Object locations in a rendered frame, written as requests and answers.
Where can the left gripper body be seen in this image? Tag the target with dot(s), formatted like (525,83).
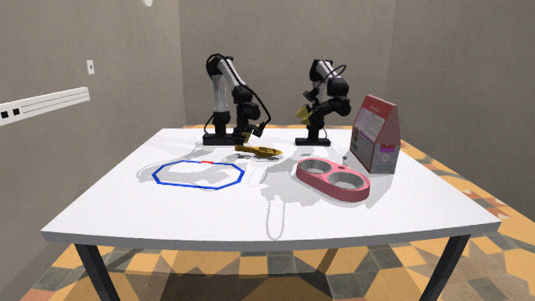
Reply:
(318,112)

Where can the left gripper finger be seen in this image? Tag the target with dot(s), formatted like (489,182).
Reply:
(305,120)
(302,112)

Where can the grey steel bowl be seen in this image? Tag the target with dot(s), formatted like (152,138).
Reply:
(315,166)
(346,180)

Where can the blue tape outline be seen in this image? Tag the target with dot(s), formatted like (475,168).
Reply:
(205,187)

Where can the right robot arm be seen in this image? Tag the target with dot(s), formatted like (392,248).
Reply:
(219,69)

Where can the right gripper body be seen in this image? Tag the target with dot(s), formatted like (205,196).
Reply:
(237,136)

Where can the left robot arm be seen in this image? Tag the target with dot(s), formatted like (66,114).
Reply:
(337,87)

